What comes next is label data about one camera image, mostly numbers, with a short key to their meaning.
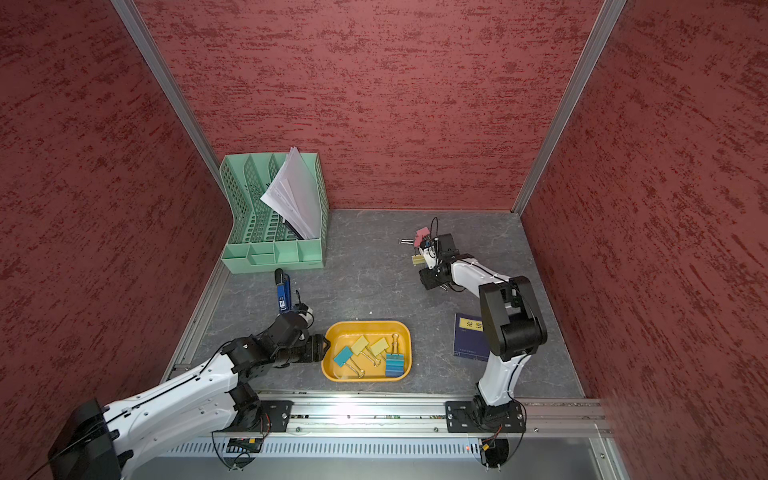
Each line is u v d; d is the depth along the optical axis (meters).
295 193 0.95
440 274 0.73
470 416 0.74
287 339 0.63
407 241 1.13
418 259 1.06
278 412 0.74
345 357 0.83
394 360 0.85
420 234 1.13
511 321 0.50
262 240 1.10
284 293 0.93
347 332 0.88
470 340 0.89
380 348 0.85
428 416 0.76
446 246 0.78
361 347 0.85
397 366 0.83
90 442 0.40
